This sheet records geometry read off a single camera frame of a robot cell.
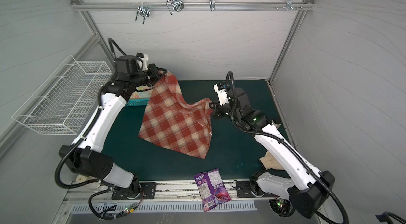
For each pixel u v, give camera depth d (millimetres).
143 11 798
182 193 736
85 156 401
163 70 717
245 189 729
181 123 880
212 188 723
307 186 380
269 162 820
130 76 557
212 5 781
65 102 691
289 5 764
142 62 583
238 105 505
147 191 738
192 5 785
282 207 719
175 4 764
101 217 673
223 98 615
